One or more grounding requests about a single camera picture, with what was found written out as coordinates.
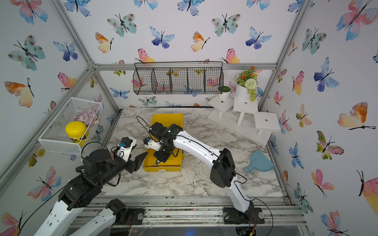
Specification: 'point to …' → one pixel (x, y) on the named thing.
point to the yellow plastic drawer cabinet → (167, 119)
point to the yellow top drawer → (172, 163)
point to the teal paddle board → (260, 162)
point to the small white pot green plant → (226, 93)
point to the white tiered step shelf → (241, 118)
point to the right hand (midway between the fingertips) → (160, 157)
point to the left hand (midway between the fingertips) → (141, 148)
